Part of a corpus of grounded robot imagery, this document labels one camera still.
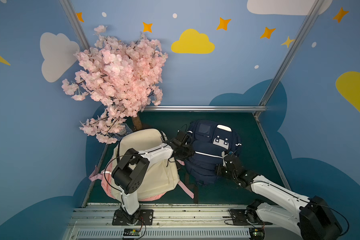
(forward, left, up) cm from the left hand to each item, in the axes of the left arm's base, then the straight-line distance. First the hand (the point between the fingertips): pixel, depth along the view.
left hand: (195, 150), depth 91 cm
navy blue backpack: (+11, -11, -4) cm, 16 cm away
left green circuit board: (-41, +32, -9) cm, 53 cm away
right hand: (-9, -12, -2) cm, 15 cm away
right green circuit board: (-40, -30, -10) cm, 51 cm away
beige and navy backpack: (-17, +20, -1) cm, 26 cm away
